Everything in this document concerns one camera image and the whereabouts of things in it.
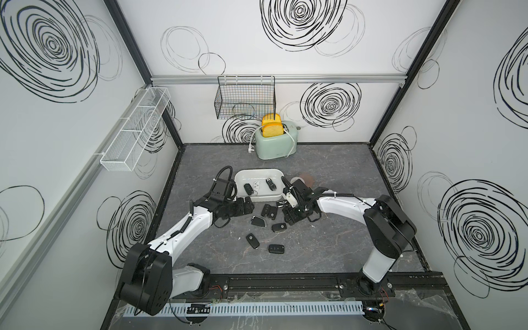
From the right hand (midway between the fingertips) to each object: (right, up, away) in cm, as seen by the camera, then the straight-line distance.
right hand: (291, 216), depth 90 cm
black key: (-12, +2, +3) cm, 12 cm away
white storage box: (-13, +12, +14) cm, 22 cm away
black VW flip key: (-8, +2, +1) cm, 8 cm away
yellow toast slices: (-9, +41, +8) cm, 43 cm away
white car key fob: (-16, +12, +11) cm, 23 cm away
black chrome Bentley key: (-4, +5, +4) cm, 8 cm away
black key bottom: (-7, -11, -9) cm, 15 cm away
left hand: (-20, +5, -5) cm, 21 cm away
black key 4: (-17, -8, -5) cm, 20 cm away
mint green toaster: (-10, +32, +16) cm, 37 cm away
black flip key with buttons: (-20, +11, +9) cm, 25 cm away
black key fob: (-9, +13, +10) cm, 19 cm away
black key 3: (-6, -4, -3) cm, 8 cm away
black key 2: (-15, -2, -1) cm, 15 cm away
